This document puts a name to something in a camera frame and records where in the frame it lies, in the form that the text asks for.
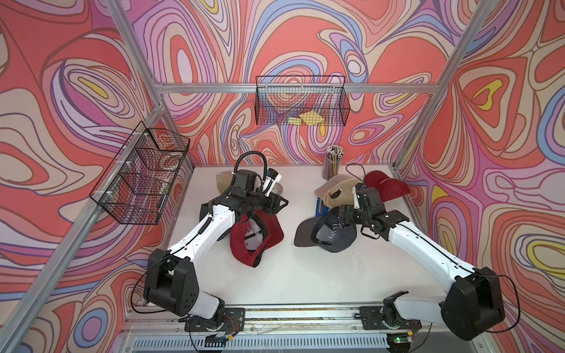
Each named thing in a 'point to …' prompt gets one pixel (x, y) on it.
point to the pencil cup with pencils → (332, 161)
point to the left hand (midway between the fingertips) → (284, 200)
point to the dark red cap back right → (388, 187)
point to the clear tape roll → (276, 188)
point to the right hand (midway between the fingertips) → (349, 216)
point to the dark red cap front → (254, 233)
